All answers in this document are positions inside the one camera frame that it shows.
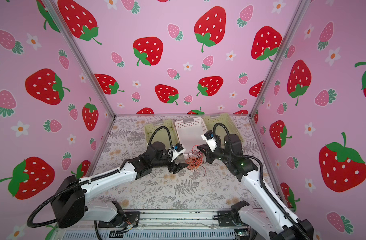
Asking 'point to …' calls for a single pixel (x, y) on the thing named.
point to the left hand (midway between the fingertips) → (185, 157)
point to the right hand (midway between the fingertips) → (198, 146)
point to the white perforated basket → (189, 132)
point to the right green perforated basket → (224, 118)
